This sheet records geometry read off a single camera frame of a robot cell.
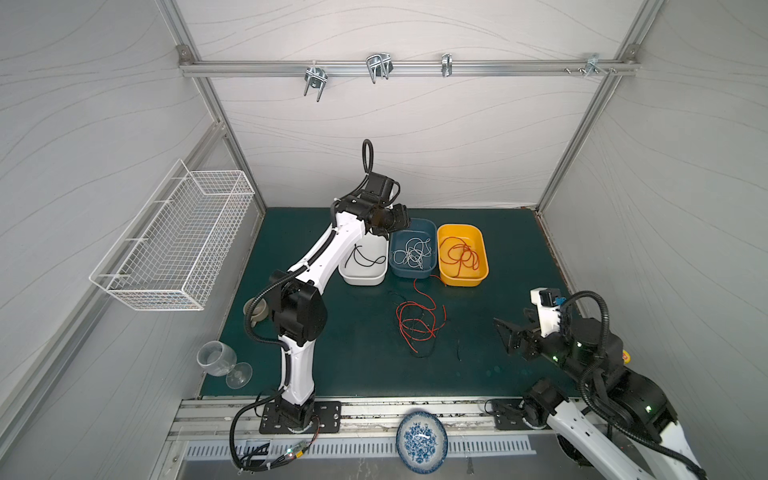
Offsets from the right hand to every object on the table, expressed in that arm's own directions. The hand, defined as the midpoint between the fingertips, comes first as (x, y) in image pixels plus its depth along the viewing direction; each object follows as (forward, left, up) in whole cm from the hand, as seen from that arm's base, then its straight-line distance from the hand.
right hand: (517, 307), depth 67 cm
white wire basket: (+5, +81, +8) cm, 81 cm away
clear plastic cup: (-13, +68, -5) cm, 69 cm away
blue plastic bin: (+40, +20, -19) cm, 49 cm away
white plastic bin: (+33, +38, -22) cm, 55 cm away
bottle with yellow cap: (-8, -24, -7) cm, 26 cm away
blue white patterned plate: (-25, +20, -23) cm, 40 cm away
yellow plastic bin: (+38, +1, -21) cm, 44 cm away
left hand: (+27, +25, 0) cm, 37 cm away
